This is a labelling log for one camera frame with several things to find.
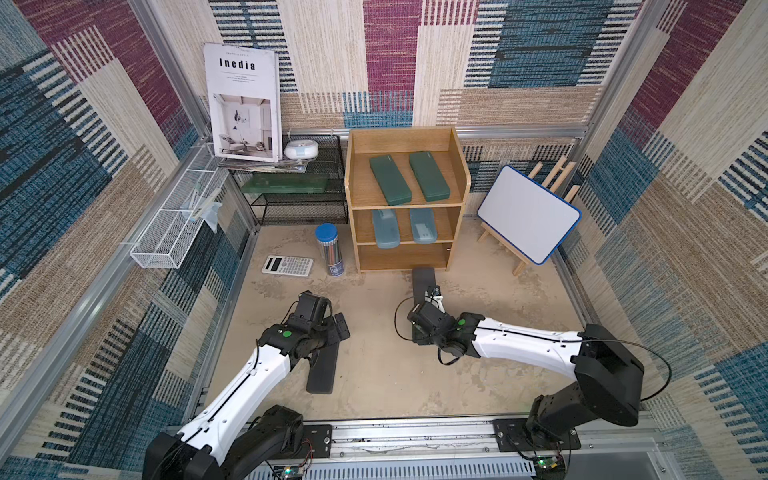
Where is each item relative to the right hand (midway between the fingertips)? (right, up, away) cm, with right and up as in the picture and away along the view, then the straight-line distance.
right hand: (421, 325), depth 86 cm
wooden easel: (+40, +42, +4) cm, 58 cm away
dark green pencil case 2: (+3, +43, +3) cm, 43 cm away
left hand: (-24, 0, -3) cm, 24 cm away
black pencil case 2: (+1, +13, +5) cm, 14 cm away
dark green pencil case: (-9, +41, +1) cm, 42 cm away
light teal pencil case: (-10, +28, +8) cm, 31 cm away
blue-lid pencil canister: (-28, +25, +6) cm, 38 cm away
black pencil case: (-28, -14, -2) cm, 31 cm away
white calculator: (-45, +16, +21) cm, 52 cm away
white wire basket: (-76, +24, +5) cm, 80 cm away
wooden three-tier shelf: (-16, +37, -1) cm, 40 cm away
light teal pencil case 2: (+2, +28, +8) cm, 29 cm away
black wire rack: (-41, +38, +34) cm, 66 cm away
